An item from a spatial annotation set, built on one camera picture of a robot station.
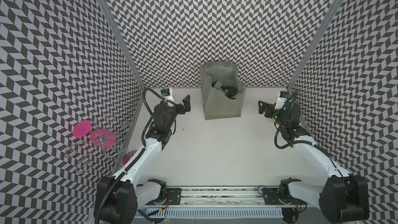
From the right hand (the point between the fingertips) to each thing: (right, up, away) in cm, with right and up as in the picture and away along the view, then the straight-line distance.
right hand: (266, 104), depth 83 cm
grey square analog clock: (-25, +12, +15) cm, 32 cm away
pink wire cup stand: (-74, -12, -23) cm, 78 cm away
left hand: (-45, +4, -5) cm, 45 cm away
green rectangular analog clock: (-18, +8, +14) cm, 24 cm away
